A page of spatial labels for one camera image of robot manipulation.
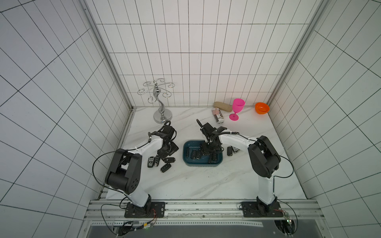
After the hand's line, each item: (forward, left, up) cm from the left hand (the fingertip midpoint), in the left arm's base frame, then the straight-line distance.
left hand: (171, 155), depth 89 cm
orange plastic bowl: (+41, -68, 0) cm, 79 cm away
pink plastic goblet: (+34, -45, +11) cm, 57 cm away
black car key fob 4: (+3, -10, 0) cm, 10 cm away
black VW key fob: (+4, -37, -1) cm, 37 cm away
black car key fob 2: (+1, -14, -1) cm, 14 cm away
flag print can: (+33, -32, 0) cm, 46 cm away
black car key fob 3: (+1, -17, 0) cm, 17 cm away
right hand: (+7, -22, -2) cm, 23 cm away
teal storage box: (-2, -21, -2) cm, 21 cm away
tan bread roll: (+44, -38, -1) cm, 58 cm away
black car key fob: (0, -27, -1) cm, 27 cm away
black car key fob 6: (-7, +3, -2) cm, 8 cm away
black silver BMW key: (-3, +12, -1) cm, 13 cm away
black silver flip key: (-2, +9, -2) cm, 10 cm away
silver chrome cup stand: (+35, +10, -2) cm, 36 cm away
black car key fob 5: (-2, +1, -2) cm, 3 cm away
